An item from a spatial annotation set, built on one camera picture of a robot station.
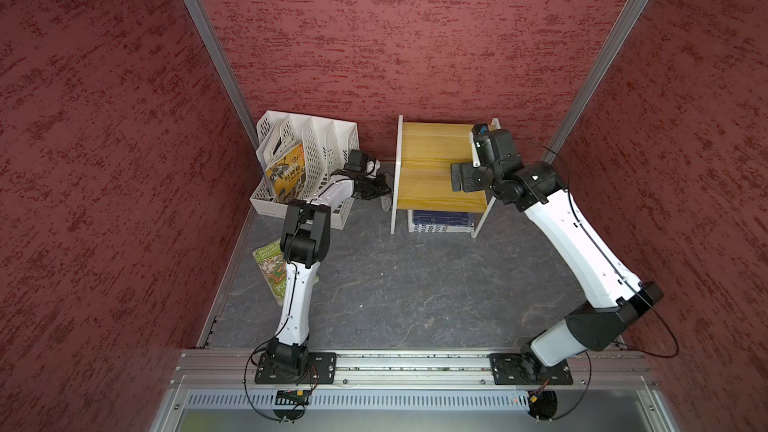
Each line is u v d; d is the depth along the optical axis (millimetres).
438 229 995
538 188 462
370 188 939
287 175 964
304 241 613
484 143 533
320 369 741
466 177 644
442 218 996
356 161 873
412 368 756
